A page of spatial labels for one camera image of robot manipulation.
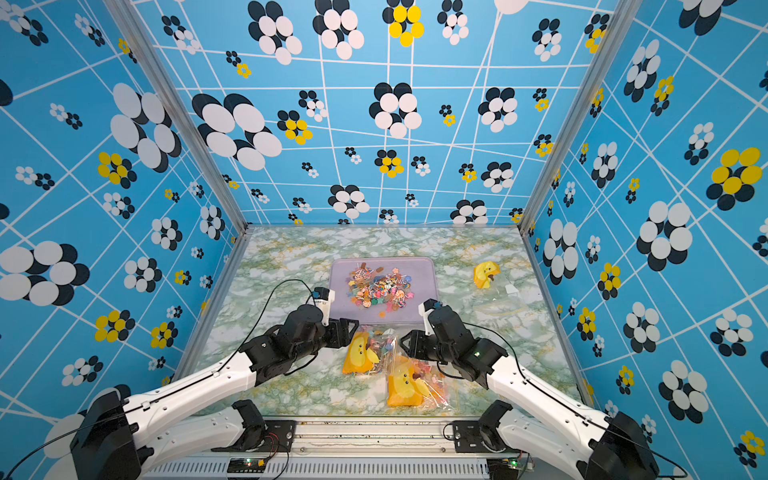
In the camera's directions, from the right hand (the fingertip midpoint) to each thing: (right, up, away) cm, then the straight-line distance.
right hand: (406, 342), depth 78 cm
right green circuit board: (+25, -27, -7) cm, 37 cm away
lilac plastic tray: (+7, +17, +31) cm, 36 cm away
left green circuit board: (-39, -29, -5) cm, 49 cm away
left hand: (-14, +5, +1) cm, 15 cm away
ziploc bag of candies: (+3, -12, +2) cm, 12 cm away
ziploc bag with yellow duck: (+27, +17, +22) cm, 39 cm away
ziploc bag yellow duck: (-10, -4, +4) cm, 12 cm away
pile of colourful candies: (-11, +12, +21) cm, 27 cm away
